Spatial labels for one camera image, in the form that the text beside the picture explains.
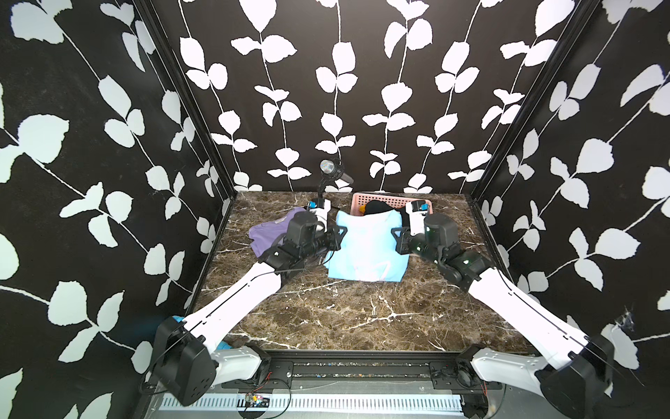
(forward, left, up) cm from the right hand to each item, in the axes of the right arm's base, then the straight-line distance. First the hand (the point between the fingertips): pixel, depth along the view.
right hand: (390, 225), depth 75 cm
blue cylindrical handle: (-27, +50, -24) cm, 62 cm away
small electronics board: (-41, +37, -28) cm, 62 cm away
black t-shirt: (+28, +1, -22) cm, 36 cm away
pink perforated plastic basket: (+33, +7, -23) cm, 41 cm away
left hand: (-1, +12, +1) cm, 12 cm away
